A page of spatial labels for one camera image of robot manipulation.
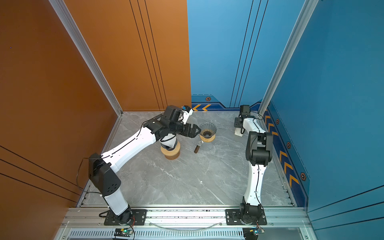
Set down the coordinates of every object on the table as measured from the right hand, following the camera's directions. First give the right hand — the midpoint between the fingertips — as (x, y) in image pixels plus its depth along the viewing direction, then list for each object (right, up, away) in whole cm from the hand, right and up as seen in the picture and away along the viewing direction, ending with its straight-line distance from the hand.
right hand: (240, 122), depth 107 cm
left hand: (-32, -3, -28) cm, 43 cm away
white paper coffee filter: (-45, -9, -37) cm, 59 cm away
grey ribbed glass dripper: (-25, -4, -15) cm, 29 cm away
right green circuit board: (-5, -54, -36) cm, 65 cm away
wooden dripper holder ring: (-46, -18, -20) cm, 53 cm away
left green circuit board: (-67, -53, -36) cm, 93 cm away
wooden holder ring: (-25, -11, -18) cm, 32 cm away
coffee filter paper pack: (-2, -6, -2) cm, 7 cm away
